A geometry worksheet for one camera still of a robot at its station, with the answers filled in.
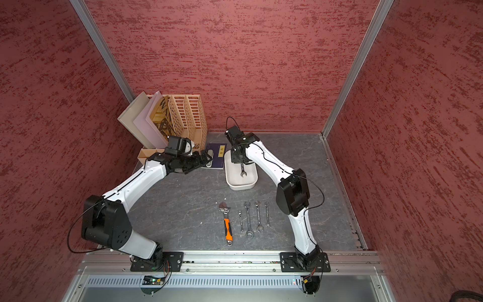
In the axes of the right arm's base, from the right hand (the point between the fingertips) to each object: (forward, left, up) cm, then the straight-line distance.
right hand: (240, 161), depth 90 cm
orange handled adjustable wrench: (-18, +8, -13) cm, 24 cm away
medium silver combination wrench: (-27, -8, -14) cm, 32 cm away
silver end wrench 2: (-5, -1, -1) cm, 5 cm away
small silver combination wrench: (-25, 0, -14) cm, 28 cm away
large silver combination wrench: (-31, -3, -14) cm, 34 cm away
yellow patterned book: (+27, +43, +6) cm, 51 cm away
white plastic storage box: (+2, +5, -12) cm, 13 cm away
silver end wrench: (-17, -12, -14) cm, 25 cm away
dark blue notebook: (+17, +14, -12) cm, 25 cm away
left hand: (-3, +17, +2) cm, 18 cm away
